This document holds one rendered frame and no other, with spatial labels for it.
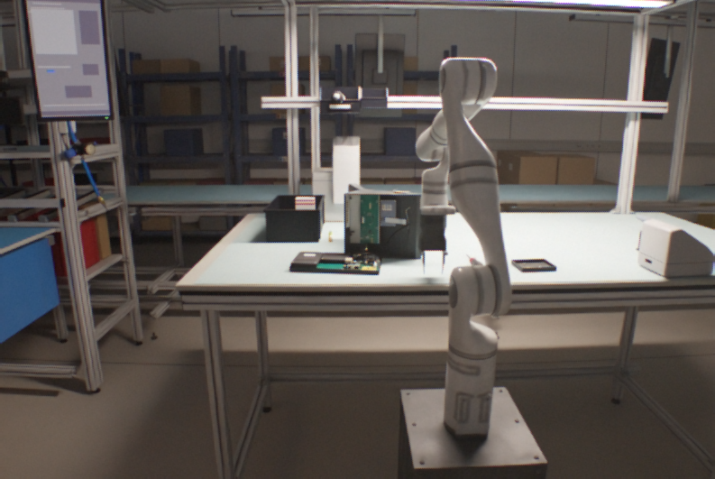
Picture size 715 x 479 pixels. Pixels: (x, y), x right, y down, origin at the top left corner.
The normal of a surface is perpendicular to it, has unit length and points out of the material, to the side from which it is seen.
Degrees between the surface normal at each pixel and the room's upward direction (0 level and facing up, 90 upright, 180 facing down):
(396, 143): 90
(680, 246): 90
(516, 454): 0
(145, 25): 90
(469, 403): 90
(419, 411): 0
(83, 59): 101
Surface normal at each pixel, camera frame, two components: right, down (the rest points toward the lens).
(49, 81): 0.42, 0.37
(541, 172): 0.01, 0.21
